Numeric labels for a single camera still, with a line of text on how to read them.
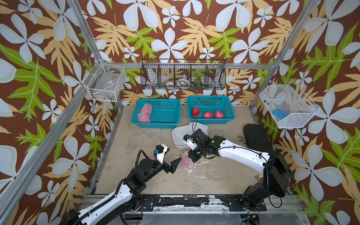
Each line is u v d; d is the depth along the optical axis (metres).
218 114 1.08
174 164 0.66
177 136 0.95
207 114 1.08
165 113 1.15
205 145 0.62
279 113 0.80
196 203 0.75
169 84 0.96
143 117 1.02
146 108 1.08
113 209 0.52
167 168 0.66
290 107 0.82
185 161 0.82
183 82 0.97
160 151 0.64
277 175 0.43
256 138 0.93
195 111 1.11
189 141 0.75
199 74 0.97
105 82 0.86
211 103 1.19
